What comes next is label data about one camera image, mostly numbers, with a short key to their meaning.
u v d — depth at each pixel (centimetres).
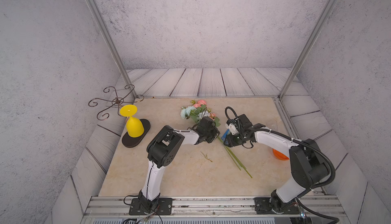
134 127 75
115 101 76
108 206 74
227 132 93
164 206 73
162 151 54
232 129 84
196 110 107
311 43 89
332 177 43
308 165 45
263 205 73
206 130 81
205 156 91
